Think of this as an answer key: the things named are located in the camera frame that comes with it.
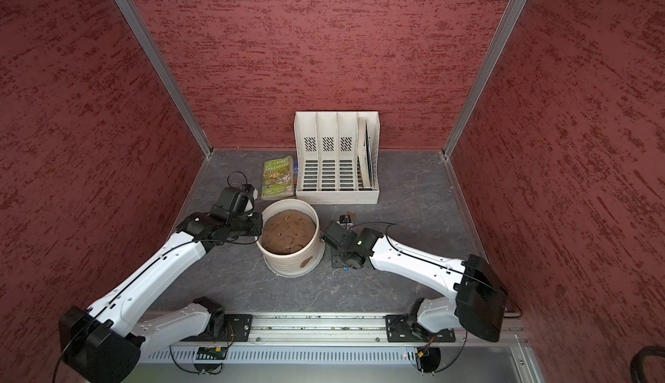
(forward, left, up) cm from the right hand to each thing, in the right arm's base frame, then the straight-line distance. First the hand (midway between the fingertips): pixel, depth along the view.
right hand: (342, 262), depth 80 cm
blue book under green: (+41, +19, -5) cm, 45 cm away
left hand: (+9, +26, +8) cm, 29 cm away
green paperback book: (+37, +26, -3) cm, 45 cm away
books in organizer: (+35, -9, +16) cm, 40 cm away
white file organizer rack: (+52, +1, -7) cm, 52 cm away
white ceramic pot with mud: (+7, +17, +4) cm, 18 cm away
